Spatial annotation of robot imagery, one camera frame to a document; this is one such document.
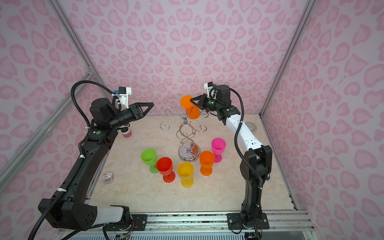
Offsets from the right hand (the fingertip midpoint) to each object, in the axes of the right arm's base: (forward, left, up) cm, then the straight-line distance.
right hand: (192, 98), depth 76 cm
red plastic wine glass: (-26, +14, -24) cm, 38 cm away
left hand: (-11, +16, +7) cm, 21 cm away
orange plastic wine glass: (+6, +1, -13) cm, 15 cm away
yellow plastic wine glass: (-27, +3, -29) cm, 40 cm away
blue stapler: (-39, -29, -4) cm, 49 cm away
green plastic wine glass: (-19, +25, -27) cm, 41 cm away
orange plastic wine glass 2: (-20, -8, -27) cm, 35 cm away
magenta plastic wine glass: (-12, -15, -26) cm, 32 cm away
